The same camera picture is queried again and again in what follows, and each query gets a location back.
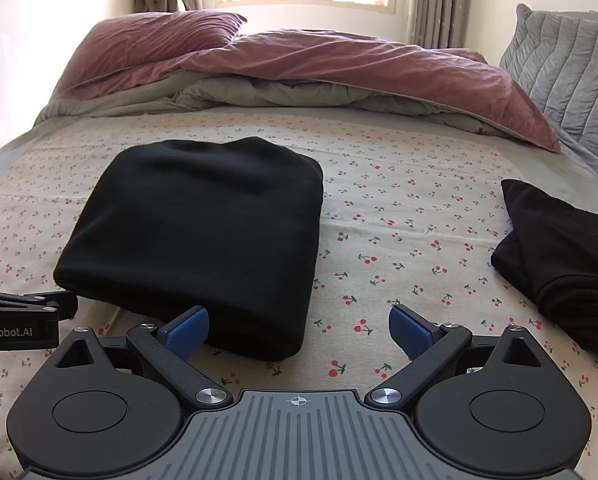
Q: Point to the folded black garment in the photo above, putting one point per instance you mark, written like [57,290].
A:
[569,270]

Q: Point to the pink and grey duvet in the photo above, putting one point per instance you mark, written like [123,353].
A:
[354,60]

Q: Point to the black fleece pants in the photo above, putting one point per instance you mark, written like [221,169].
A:
[194,220]

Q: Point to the cherry print bed sheet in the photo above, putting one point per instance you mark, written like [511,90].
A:
[404,210]

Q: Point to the grey quilted headboard cover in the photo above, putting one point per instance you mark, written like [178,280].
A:
[574,60]

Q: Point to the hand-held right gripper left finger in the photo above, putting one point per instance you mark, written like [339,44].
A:
[189,332]

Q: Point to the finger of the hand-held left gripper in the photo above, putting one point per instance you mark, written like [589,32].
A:
[29,304]

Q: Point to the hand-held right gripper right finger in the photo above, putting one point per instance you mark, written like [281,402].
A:
[411,335]

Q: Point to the pink pillow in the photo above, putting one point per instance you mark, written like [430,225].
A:
[144,45]

